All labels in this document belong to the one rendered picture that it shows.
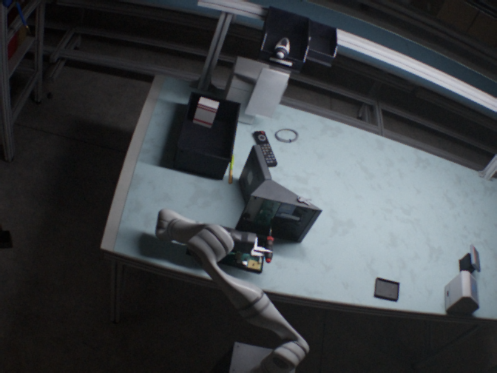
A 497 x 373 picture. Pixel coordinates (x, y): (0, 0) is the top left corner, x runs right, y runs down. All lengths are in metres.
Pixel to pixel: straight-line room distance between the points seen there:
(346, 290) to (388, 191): 0.55
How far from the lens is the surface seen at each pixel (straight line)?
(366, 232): 2.08
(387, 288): 1.99
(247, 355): 1.84
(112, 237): 1.79
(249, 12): 1.96
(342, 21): 3.31
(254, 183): 1.85
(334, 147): 2.28
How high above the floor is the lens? 2.54
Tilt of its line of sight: 50 degrees down
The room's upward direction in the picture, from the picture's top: 23 degrees clockwise
